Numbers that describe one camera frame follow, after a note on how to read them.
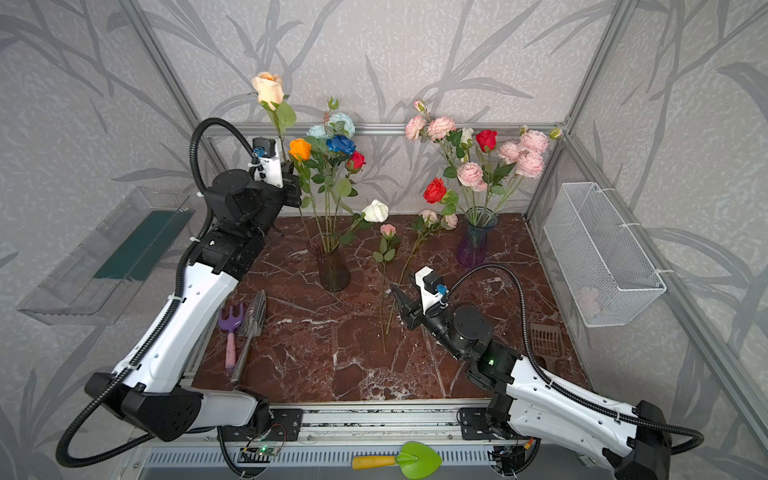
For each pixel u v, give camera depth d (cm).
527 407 61
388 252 108
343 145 77
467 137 85
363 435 73
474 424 74
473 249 99
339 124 79
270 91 49
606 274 61
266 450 71
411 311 57
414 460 68
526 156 78
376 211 64
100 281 64
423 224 116
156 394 40
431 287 52
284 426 72
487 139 77
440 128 79
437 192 84
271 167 54
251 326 89
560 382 48
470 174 80
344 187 78
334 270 94
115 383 37
